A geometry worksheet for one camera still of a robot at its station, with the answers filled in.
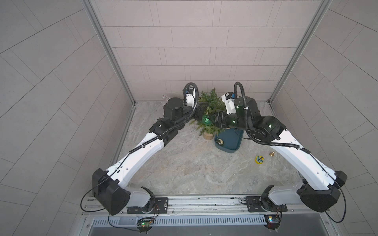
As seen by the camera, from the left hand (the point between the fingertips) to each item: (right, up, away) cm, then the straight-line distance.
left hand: (210, 103), depth 66 cm
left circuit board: (-29, -53, -2) cm, 61 cm away
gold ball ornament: (+8, -22, +23) cm, 33 cm away
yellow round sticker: (+30, -32, +19) cm, 48 cm away
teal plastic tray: (+13, -21, +22) cm, 34 cm away
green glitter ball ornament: (-2, -8, 0) cm, 8 cm away
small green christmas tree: (+3, 0, +7) cm, 8 cm away
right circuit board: (+30, -55, +2) cm, 63 cm away
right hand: (0, -6, -1) cm, 6 cm away
